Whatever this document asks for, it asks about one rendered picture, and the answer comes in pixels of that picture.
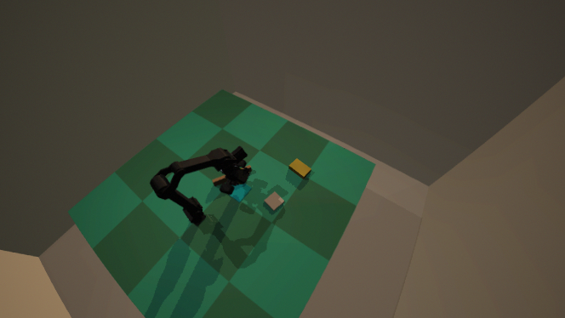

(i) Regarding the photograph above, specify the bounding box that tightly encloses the orange rectangular block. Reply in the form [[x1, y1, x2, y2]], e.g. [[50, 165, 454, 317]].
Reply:
[[288, 158, 311, 179]]

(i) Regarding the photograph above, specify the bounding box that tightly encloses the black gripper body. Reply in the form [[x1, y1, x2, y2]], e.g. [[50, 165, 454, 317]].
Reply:
[[220, 160, 247, 195]]

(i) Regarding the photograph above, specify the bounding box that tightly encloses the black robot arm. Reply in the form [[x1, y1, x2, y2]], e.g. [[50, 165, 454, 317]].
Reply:
[[150, 145, 249, 226]]

